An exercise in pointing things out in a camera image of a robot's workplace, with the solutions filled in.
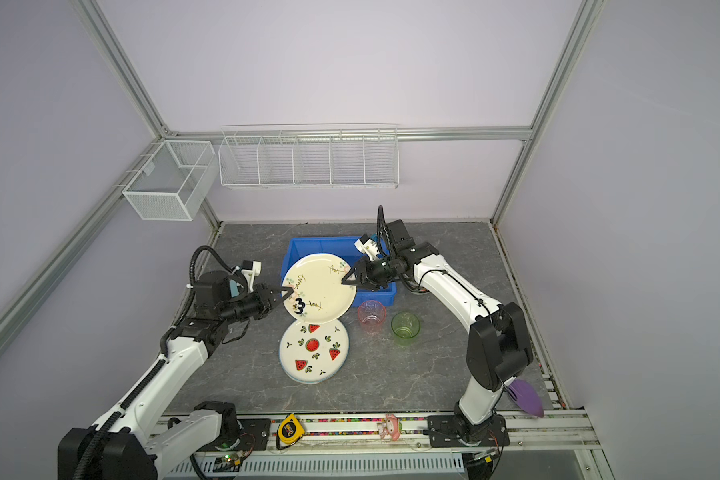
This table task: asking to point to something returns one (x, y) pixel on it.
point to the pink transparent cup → (371, 315)
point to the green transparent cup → (405, 326)
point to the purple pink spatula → (526, 396)
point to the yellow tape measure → (290, 431)
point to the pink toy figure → (389, 428)
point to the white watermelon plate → (313, 352)
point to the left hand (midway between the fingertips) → (293, 294)
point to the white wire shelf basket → (310, 155)
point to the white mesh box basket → (173, 182)
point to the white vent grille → (384, 462)
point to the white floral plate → (318, 294)
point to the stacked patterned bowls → (421, 290)
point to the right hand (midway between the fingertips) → (346, 285)
